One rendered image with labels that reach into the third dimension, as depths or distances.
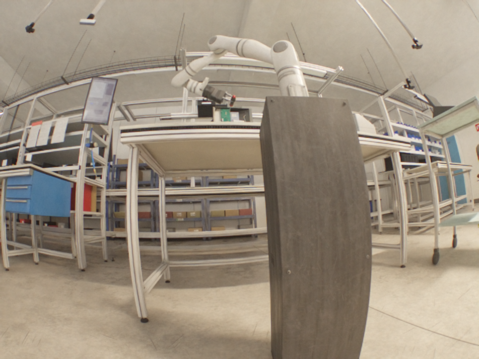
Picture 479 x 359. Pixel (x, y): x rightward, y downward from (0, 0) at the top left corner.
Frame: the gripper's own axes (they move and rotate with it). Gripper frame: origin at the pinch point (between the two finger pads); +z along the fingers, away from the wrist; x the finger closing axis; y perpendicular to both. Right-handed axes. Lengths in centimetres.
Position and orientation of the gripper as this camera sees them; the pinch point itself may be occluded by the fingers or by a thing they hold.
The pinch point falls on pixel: (234, 99)
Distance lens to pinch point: 112.0
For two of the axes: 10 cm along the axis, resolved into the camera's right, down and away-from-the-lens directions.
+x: -3.5, 9.0, -2.5
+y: -2.1, 1.9, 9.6
